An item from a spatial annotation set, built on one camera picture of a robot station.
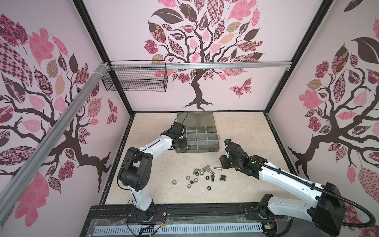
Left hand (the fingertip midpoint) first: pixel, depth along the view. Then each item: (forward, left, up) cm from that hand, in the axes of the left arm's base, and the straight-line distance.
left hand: (182, 145), depth 94 cm
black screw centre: (-19, -18, -5) cm, 27 cm away
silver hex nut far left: (-22, +4, -5) cm, 23 cm away
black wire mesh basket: (+36, +22, +28) cm, 51 cm away
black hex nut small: (-20, -15, -5) cm, 25 cm away
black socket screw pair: (-20, -25, -5) cm, 32 cm away
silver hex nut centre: (-21, -9, -6) cm, 23 cm away
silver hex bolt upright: (-15, -13, -4) cm, 21 cm away
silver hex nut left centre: (-20, -4, -5) cm, 21 cm away
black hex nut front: (-25, -16, -5) cm, 30 cm away
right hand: (-12, -23, +6) cm, 27 cm away
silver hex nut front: (-24, -5, -6) cm, 25 cm away
